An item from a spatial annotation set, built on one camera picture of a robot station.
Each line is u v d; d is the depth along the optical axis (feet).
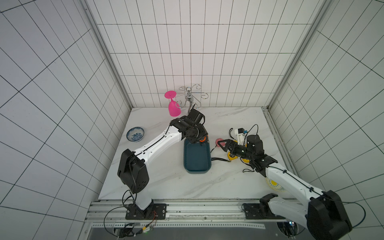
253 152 2.05
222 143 2.40
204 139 2.55
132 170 1.42
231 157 2.95
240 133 2.47
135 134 3.31
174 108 3.13
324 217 1.27
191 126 1.92
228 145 2.33
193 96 2.89
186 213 2.41
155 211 2.36
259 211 2.37
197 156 2.95
